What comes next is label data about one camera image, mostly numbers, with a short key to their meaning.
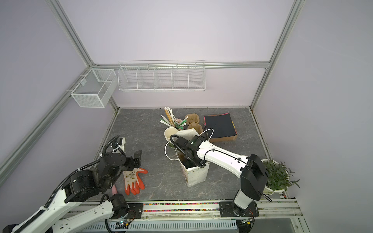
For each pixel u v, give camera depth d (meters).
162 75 0.96
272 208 0.76
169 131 0.91
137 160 0.60
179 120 0.99
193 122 1.08
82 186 0.42
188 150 0.55
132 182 0.81
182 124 0.90
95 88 0.97
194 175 0.69
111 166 0.45
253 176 0.42
